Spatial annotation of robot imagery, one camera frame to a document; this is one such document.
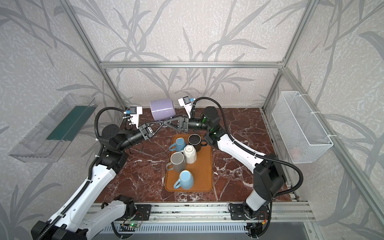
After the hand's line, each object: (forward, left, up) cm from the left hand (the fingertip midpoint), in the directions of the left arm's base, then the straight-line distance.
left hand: (165, 121), depth 61 cm
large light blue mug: (-15, -8, -30) cm, 34 cm away
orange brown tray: (-6, -15, -39) cm, 42 cm away
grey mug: (-6, -3, -27) cm, 28 cm away
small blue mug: (+5, -1, -31) cm, 31 cm away
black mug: (+10, -11, -30) cm, 34 cm away
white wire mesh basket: (-5, -57, -3) cm, 57 cm away
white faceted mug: (-1, -9, -29) cm, 30 cm away
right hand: (+1, -1, 0) cm, 2 cm away
